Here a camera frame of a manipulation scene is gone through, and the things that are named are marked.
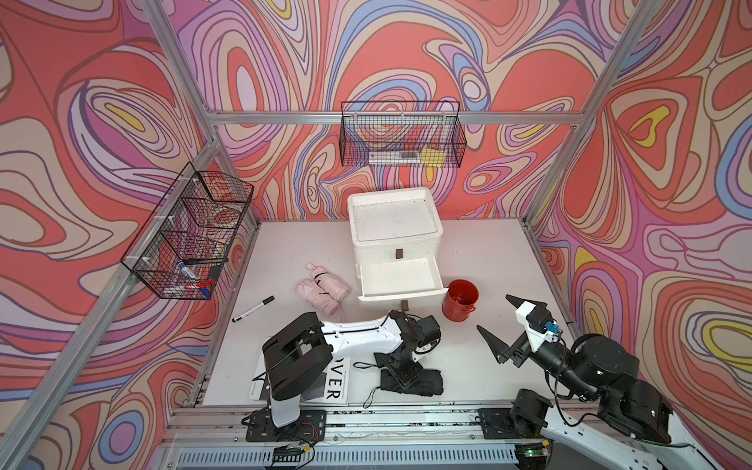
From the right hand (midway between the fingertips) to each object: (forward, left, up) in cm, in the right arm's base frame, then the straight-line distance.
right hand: (495, 318), depth 60 cm
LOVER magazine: (-5, +37, -26) cm, 46 cm away
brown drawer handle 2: (+14, +17, -18) cm, 28 cm away
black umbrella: (-5, +12, -28) cm, 30 cm away
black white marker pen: (+22, +62, -28) cm, 72 cm away
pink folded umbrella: (+28, +41, -26) cm, 56 cm away
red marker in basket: (+10, +64, +2) cm, 65 cm away
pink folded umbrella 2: (+25, +48, -25) cm, 59 cm away
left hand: (-4, +17, -28) cm, 33 cm away
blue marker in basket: (+17, +73, -1) cm, 75 cm away
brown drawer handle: (+26, +18, -10) cm, 33 cm away
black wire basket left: (+21, +75, +1) cm, 78 cm away
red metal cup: (+20, -2, -27) cm, 33 cm away
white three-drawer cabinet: (+31, +18, -6) cm, 36 cm away
